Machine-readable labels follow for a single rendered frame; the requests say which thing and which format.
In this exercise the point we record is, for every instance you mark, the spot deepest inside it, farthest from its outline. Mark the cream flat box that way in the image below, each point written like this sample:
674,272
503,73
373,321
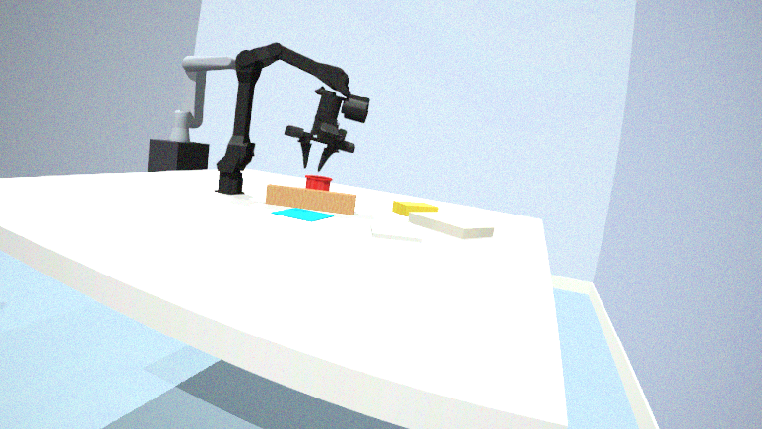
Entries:
452,225

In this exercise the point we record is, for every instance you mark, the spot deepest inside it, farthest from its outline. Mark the tan wooden plank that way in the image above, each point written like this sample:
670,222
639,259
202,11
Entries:
311,199

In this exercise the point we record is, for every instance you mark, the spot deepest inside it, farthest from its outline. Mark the red cup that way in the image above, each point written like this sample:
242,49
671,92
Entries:
318,182

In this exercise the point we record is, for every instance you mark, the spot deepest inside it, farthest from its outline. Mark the yellow block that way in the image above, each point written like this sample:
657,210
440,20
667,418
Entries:
404,208

